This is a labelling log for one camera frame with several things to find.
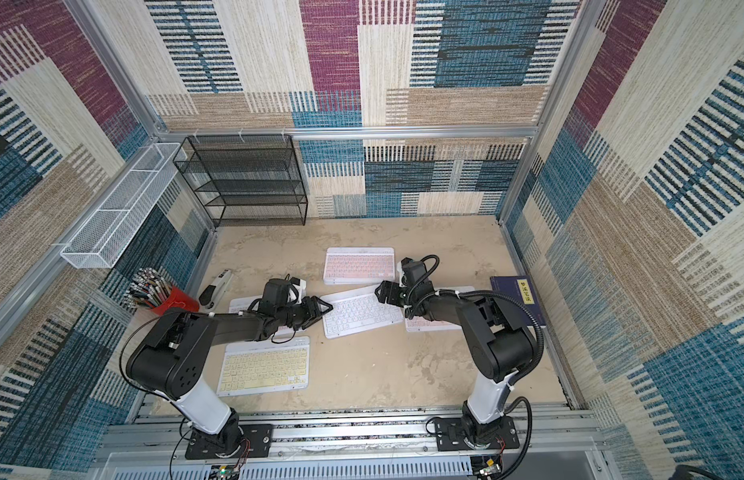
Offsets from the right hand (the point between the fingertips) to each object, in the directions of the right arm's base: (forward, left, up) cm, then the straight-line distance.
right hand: (387, 298), depth 97 cm
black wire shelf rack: (+40, +50, +17) cm, 66 cm away
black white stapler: (+2, +55, +3) cm, 55 cm away
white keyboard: (-4, +9, -1) cm, 10 cm away
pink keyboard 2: (-9, -10, 0) cm, 13 cm away
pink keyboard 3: (+13, +9, 0) cm, 16 cm away
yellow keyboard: (-21, +35, -1) cm, 41 cm away
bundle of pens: (-6, +65, +17) cm, 67 cm away
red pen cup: (-4, +61, +9) cm, 62 cm away
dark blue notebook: (+4, -44, 0) cm, 44 cm away
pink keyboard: (-1, +47, 0) cm, 47 cm away
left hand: (-5, +17, +2) cm, 18 cm away
